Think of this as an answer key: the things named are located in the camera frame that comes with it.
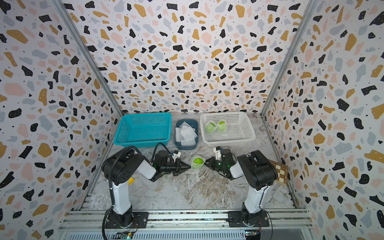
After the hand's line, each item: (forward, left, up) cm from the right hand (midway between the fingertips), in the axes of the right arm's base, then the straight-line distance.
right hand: (204, 162), depth 94 cm
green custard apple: (+23, -4, +7) cm, 25 cm away
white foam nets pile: (+19, +13, +4) cm, 23 cm away
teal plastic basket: (+27, +46, -1) cm, 53 cm away
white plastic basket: (+26, -26, -1) cm, 37 cm away
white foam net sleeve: (+27, -8, +7) cm, 29 cm away
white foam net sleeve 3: (-4, +6, +4) cm, 8 cm away
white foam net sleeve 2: (+29, -12, +8) cm, 32 cm away
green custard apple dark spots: (-2, +3, +5) cm, 7 cm away
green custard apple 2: (+26, -12, +5) cm, 29 cm away
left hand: (-5, +7, +3) cm, 9 cm away
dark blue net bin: (+29, +8, +4) cm, 31 cm away
